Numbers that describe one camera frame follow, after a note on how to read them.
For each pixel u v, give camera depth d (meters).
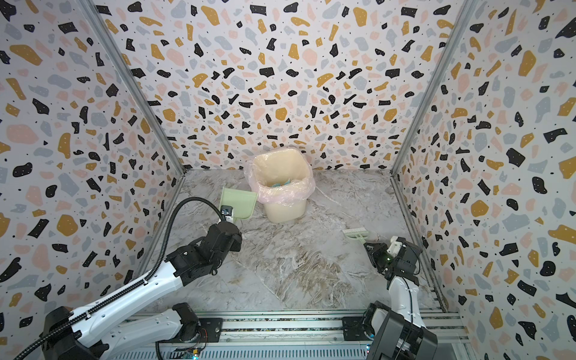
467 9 0.71
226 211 0.66
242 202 0.84
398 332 0.42
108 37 0.75
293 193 0.82
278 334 0.73
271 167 0.95
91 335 0.40
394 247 0.80
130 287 0.45
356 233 0.96
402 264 0.67
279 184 1.00
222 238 0.57
